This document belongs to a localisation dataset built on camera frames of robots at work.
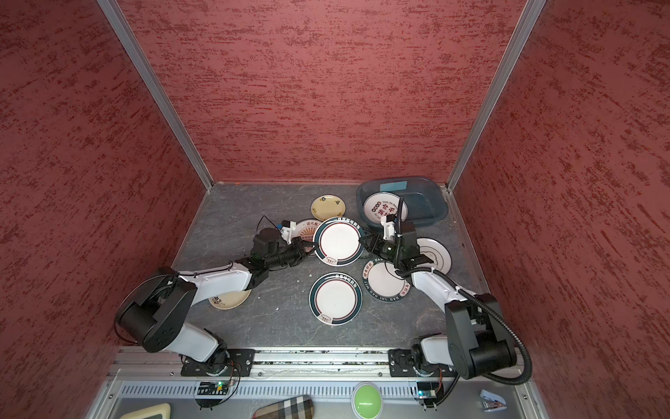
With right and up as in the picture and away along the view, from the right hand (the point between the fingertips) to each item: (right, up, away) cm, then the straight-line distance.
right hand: (357, 245), depth 86 cm
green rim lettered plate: (+9, -15, +4) cm, 18 cm away
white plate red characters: (+12, +14, +28) cm, 33 cm away
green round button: (+2, -39, -18) cm, 43 cm away
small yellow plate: (-12, +13, +28) cm, 33 cm away
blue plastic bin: (+33, +16, +31) cm, 48 cm away
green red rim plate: (-7, -18, +1) cm, 20 cm away
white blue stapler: (+36, -40, -17) cm, 56 cm away
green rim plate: (-7, +1, +2) cm, 7 cm away
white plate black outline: (+32, -5, +12) cm, 34 cm away
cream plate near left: (-43, -19, 0) cm, 47 cm away
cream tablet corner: (-53, -40, -20) cm, 69 cm away
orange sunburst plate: (-20, +4, +18) cm, 27 cm away
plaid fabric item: (-17, -39, -21) cm, 47 cm away
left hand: (-12, -2, -1) cm, 13 cm away
